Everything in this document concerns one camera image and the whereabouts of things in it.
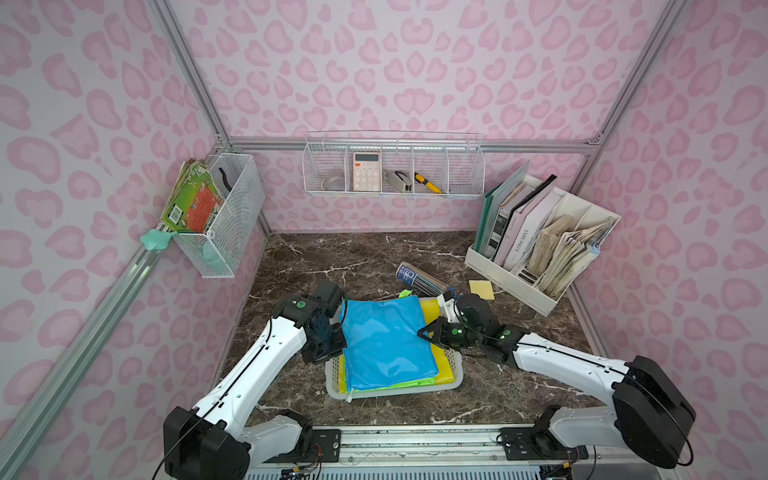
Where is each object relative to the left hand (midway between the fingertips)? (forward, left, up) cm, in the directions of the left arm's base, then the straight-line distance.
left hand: (338, 348), depth 77 cm
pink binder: (+33, -54, +11) cm, 64 cm away
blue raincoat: (0, -12, +1) cm, 12 cm away
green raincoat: (+17, -17, -1) cm, 24 cm away
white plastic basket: (-9, +1, -3) cm, 10 cm away
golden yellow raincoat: (+12, -25, -2) cm, 28 cm away
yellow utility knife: (+50, -25, +13) cm, 57 cm away
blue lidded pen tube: (+25, -24, -7) cm, 35 cm away
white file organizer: (+34, -60, +3) cm, 69 cm away
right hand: (+4, -20, 0) cm, 21 cm away
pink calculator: (+50, -6, +18) cm, 54 cm away
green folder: (+37, -43, +17) cm, 59 cm away
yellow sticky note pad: (+27, -45, -14) cm, 54 cm away
